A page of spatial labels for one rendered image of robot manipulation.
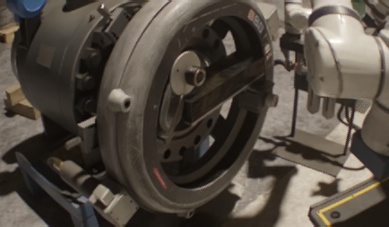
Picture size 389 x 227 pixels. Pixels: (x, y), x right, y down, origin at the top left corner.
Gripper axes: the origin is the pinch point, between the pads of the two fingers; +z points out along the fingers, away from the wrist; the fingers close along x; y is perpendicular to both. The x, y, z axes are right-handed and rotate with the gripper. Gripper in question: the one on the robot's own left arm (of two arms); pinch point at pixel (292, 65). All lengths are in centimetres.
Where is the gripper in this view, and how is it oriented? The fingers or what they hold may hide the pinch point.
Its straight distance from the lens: 185.2
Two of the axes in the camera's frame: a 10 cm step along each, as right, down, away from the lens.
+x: -7.9, -2.8, 5.5
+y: 6.2, -3.9, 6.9
